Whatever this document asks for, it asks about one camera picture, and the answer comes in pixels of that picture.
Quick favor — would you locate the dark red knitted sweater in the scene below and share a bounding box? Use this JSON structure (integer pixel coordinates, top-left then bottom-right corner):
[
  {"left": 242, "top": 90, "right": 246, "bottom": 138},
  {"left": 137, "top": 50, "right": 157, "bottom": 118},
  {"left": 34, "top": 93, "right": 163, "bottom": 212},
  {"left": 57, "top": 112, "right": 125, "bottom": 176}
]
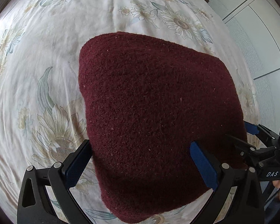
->
[{"left": 79, "top": 32, "right": 247, "bottom": 223}]

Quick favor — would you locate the white floral bed duvet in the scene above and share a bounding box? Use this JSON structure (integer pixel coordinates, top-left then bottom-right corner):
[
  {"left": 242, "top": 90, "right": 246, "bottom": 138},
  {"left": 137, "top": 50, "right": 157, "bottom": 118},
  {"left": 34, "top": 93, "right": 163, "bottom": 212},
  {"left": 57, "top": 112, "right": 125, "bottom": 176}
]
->
[{"left": 0, "top": 0, "right": 260, "bottom": 223}]

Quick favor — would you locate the white louvered wardrobe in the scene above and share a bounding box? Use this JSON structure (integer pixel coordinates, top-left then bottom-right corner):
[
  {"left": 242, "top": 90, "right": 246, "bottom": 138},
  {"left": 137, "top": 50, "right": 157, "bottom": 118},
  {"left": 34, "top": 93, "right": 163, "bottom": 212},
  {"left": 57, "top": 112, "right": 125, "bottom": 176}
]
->
[{"left": 208, "top": 0, "right": 280, "bottom": 133}]

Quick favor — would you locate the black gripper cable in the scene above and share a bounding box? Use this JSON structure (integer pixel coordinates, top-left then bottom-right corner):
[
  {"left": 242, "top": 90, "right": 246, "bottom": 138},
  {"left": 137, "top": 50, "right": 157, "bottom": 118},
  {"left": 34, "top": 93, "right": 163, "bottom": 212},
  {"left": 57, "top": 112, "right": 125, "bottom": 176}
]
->
[{"left": 263, "top": 176, "right": 280, "bottom": 204}]

